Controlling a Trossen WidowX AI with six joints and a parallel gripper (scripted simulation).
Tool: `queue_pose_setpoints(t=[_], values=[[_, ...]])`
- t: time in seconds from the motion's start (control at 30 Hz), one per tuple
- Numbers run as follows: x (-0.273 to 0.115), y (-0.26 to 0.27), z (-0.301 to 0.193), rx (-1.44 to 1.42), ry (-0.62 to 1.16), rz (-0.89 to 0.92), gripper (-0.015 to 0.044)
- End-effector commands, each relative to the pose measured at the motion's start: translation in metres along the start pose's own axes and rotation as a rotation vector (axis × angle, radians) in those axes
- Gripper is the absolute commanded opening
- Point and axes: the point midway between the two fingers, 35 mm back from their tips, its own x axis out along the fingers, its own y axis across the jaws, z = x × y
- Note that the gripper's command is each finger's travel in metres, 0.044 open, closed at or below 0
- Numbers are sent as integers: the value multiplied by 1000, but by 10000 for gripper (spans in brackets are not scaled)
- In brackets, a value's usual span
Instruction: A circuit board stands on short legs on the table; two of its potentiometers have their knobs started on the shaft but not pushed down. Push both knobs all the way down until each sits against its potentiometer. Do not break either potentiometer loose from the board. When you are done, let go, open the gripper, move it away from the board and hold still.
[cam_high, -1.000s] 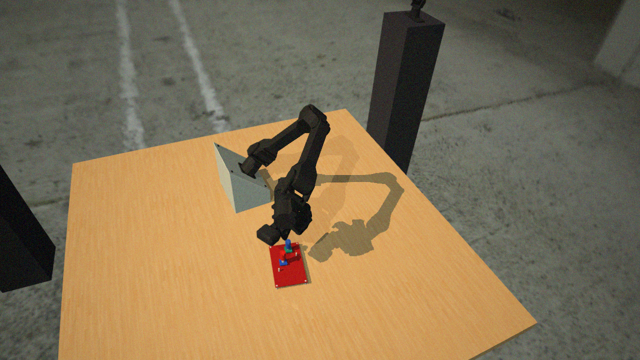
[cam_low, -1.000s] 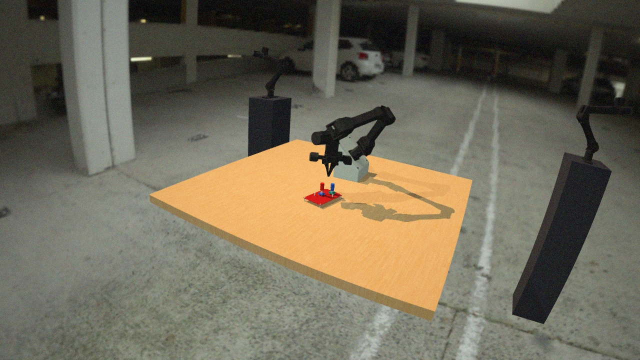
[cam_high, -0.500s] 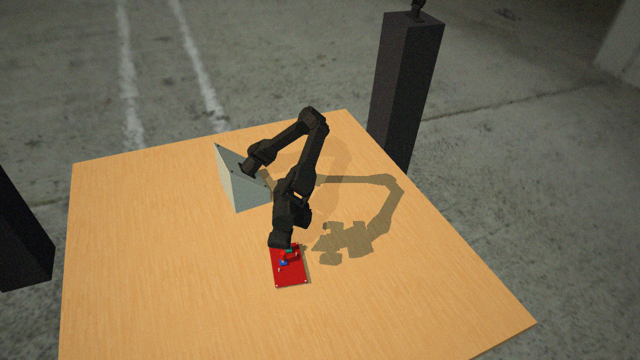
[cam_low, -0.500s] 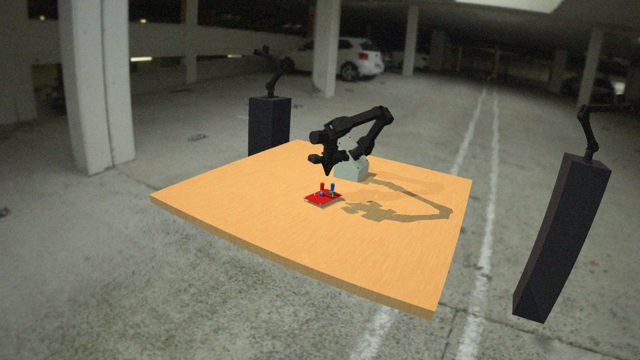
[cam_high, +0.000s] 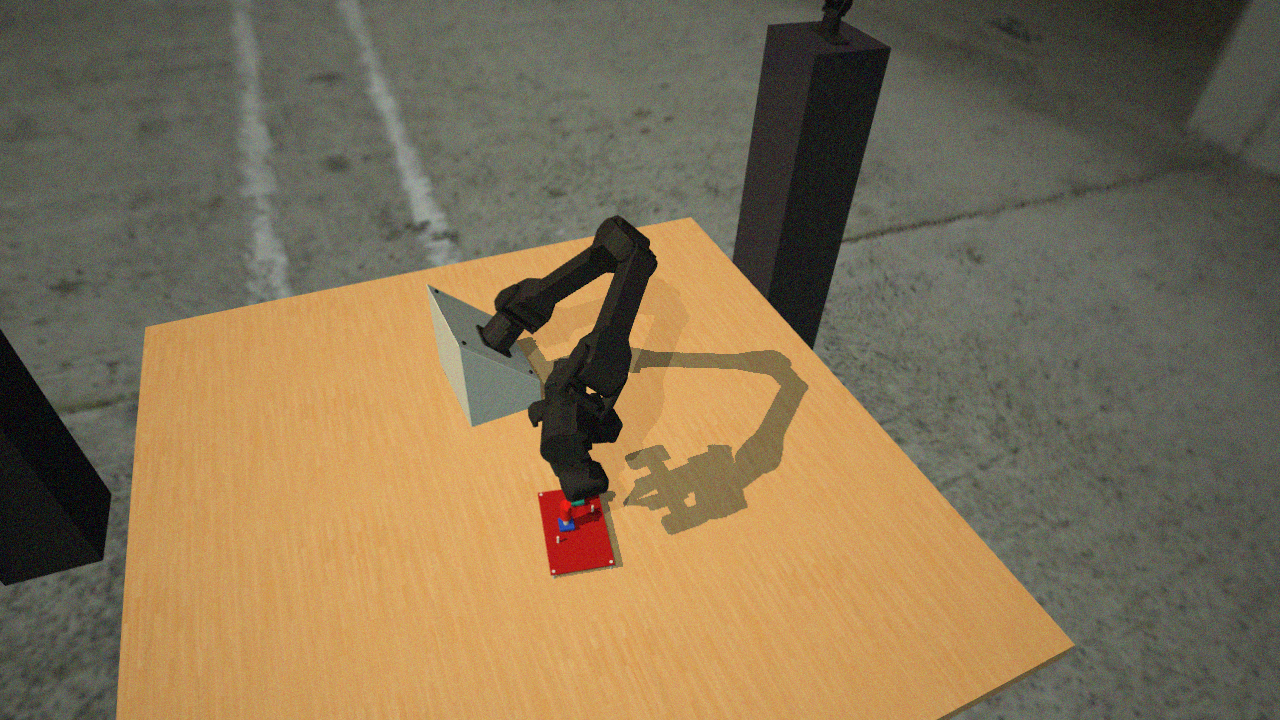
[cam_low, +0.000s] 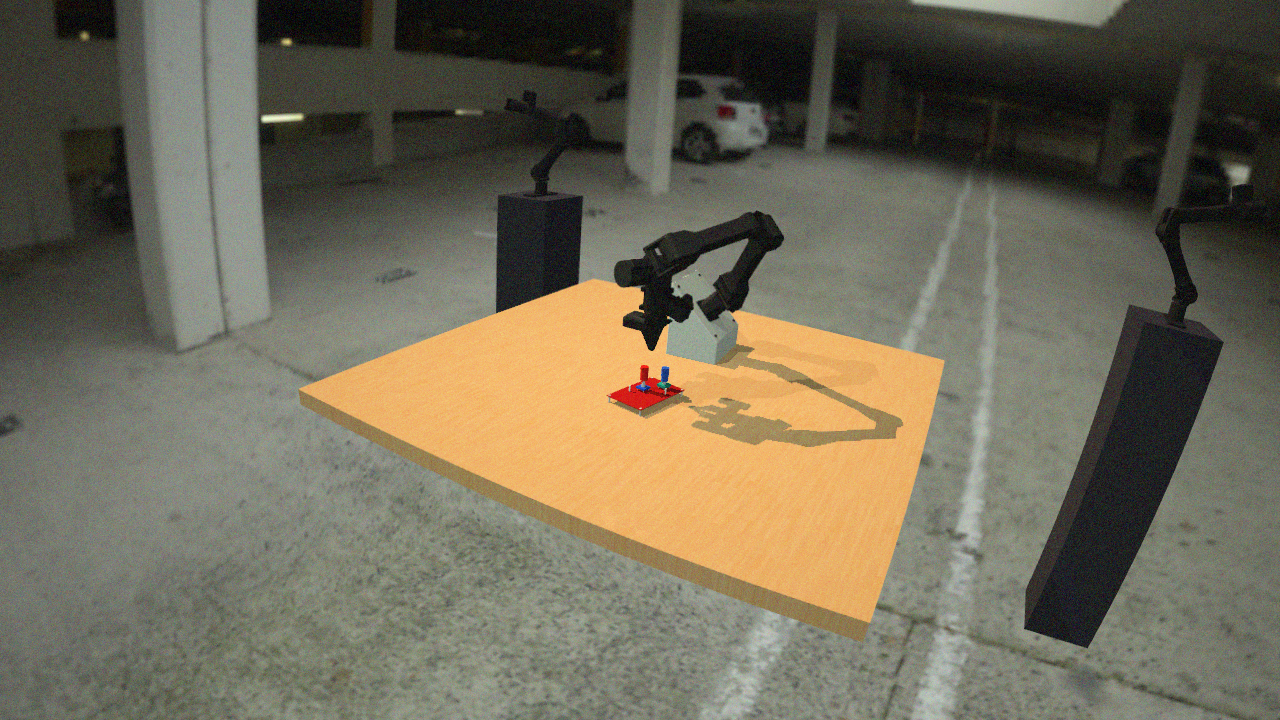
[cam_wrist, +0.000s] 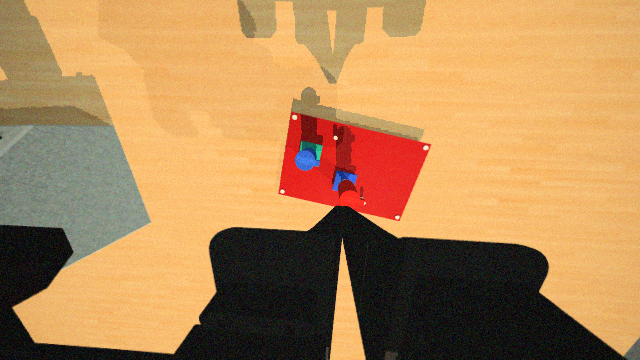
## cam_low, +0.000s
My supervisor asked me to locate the red circuit board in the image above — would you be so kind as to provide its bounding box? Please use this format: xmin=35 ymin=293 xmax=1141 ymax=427
xmin=605 ymin=365 xmax=685 ymax=416

